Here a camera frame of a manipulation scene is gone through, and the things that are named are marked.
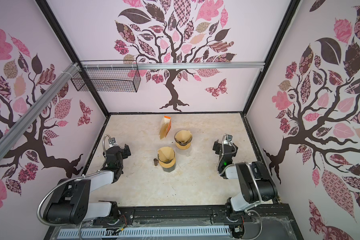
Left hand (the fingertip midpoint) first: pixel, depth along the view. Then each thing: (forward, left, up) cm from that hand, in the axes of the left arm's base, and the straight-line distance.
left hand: (119, 148), depth 91 cm
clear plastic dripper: (-2, -40, -2) cm, 40 cm away
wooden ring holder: (-12, -32, +2) cm, 34 cm away
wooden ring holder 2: (0, -42, +1) cm, 42 cm away
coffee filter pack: (+18, -27, -3) cm, 33 cm away
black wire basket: (+60, +23, +9) cm, 65 cm away
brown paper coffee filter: (-7, -30, +6) cm, 31 cm away
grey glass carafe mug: (-12, -32, -5) cm, 34 cm away
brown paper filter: (+5, -40, +6) cm, 41 cm away
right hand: (+4, -68, +2) cm, 68 cm away
